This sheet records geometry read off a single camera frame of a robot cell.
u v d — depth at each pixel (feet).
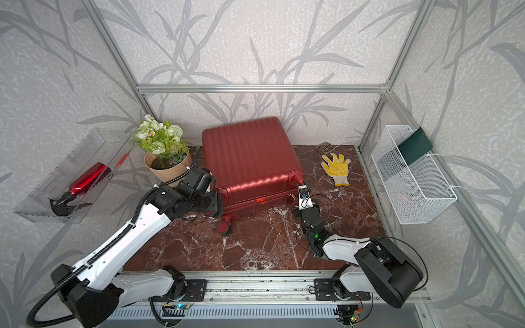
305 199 2.29
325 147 3.92
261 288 2.47
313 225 2.06
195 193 1.85
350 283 2.02
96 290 1.28
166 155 3.04
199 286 2.46
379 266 1.41
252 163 2.67
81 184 2.05
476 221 1.73
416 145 2.37
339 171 3.61
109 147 2.68
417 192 2.00
